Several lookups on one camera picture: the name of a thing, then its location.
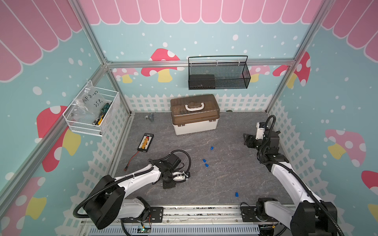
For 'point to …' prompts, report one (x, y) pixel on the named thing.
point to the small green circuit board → (144, 230)
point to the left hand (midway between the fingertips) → (170, 182)
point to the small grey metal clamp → (150, 117)
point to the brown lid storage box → (193, 114)
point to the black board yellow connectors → (145, 142)
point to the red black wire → (130, 160)
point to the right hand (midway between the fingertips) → (249, 134)
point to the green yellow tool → (104, 109)
